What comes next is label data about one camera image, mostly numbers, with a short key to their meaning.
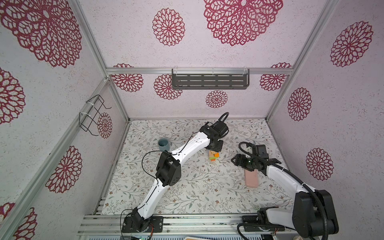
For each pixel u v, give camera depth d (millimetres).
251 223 745
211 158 965
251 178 870
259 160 661
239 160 779
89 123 745
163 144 1017
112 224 750
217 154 947
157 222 734
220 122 730
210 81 990
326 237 365
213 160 970
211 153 930
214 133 649
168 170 556
